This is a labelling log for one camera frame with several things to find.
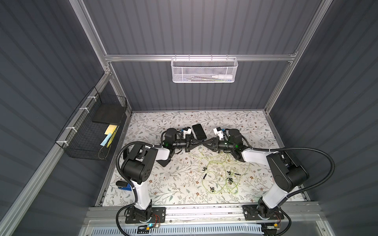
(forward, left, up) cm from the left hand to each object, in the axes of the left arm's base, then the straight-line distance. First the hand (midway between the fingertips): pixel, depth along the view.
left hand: (204, 145), depth 82 cm
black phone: (+22, +2, -16) cm, 27 cm away
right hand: (+1, 0, -1) cm, 1 cm away
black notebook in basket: (+13, +53, +13) cm, 56 cm away
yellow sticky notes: (+3, +50, +11) cm, 51 cm away
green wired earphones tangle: (-10, -11, -15) cm, 21 cm away
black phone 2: (-4, +25, -15) cm, 29 cm away
